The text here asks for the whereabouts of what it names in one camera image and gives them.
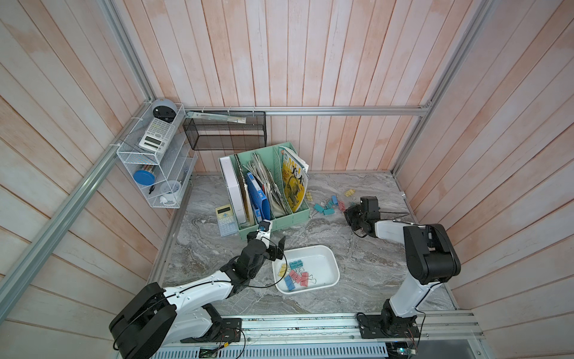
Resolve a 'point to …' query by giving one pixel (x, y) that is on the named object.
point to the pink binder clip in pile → (341, 206)
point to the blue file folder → (261, 205)
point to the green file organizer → (271, 157)
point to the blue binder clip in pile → (335, 199)
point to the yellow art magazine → (294, 179)
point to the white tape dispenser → (169, 189)
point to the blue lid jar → (144, 177)
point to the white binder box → (232, 189)
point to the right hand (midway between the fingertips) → (342, 208)
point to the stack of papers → (278, 201)
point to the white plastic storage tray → (306, 268)
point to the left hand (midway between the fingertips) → (273, 236)
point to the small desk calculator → (226, 220)
